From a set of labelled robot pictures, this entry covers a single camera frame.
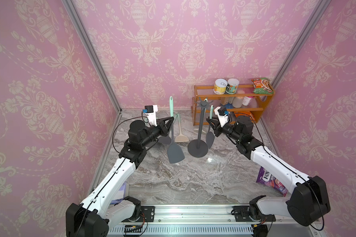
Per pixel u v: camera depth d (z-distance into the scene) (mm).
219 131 686
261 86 895
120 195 719
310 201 403
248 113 1124
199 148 977
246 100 975
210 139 856
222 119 657
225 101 1017
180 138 1025
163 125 610
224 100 999
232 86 872
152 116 614
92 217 377
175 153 690
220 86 873
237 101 1001
